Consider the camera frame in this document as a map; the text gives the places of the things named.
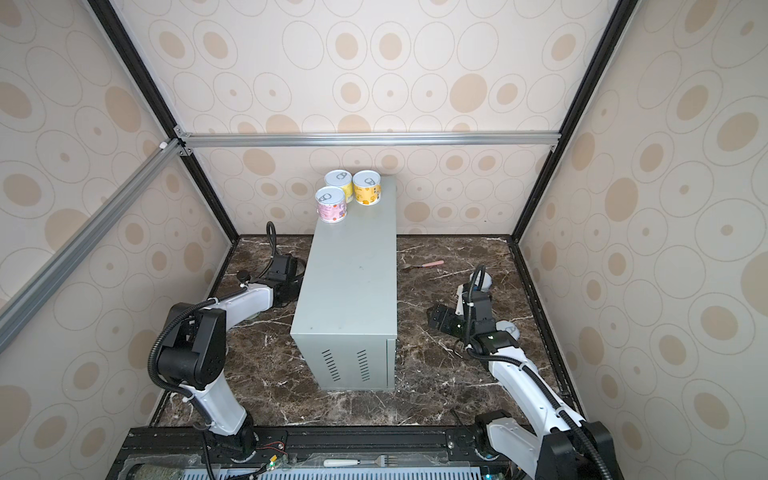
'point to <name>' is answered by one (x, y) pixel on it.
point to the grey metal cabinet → (345, 324)
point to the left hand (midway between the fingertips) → (308, 281)
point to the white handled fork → (382, 460)
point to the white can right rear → (487, 281)
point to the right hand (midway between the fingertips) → (441, 313)
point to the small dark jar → (242, 276)
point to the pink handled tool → (432, 264)
